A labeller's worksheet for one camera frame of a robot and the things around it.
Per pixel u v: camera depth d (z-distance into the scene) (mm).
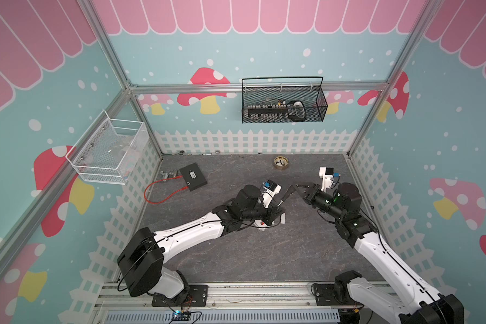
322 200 637
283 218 943
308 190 669
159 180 1093
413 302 406
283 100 943
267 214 673
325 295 743
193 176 1084
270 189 671
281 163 1156
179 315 727
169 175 1091
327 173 684
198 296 744
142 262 418
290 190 722
